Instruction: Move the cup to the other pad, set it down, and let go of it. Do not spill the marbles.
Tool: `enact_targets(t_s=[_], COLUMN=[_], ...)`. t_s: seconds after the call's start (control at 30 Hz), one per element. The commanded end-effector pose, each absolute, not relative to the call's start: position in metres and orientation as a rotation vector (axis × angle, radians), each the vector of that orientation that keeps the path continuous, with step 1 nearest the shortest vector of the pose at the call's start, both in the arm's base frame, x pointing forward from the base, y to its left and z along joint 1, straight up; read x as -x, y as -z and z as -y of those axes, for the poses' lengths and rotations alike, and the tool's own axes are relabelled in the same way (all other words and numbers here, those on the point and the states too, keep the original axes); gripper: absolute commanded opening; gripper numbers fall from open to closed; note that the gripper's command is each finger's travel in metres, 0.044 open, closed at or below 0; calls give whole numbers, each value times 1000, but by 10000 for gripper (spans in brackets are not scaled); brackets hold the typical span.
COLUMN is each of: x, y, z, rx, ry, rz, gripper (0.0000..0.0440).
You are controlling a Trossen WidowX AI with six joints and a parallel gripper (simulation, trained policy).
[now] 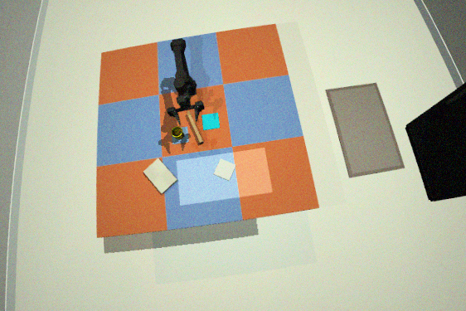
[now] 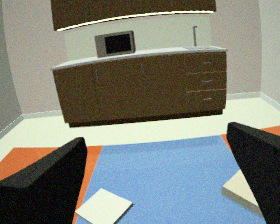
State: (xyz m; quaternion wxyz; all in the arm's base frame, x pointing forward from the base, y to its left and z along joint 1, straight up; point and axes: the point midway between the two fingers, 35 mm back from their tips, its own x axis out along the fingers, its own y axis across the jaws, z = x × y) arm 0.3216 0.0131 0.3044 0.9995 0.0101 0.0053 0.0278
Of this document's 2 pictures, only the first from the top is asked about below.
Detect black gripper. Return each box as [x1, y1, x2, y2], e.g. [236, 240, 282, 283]
[167, 100, 205, 126]

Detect cream flat rectangular block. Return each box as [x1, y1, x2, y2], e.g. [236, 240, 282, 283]
[143, 159, 178, 194]

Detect white flat square tile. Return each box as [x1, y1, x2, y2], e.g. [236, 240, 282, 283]
[214, 159, 236, 181]

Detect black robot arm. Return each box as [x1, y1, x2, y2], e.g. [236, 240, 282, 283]
[170, 38, 197, 105]

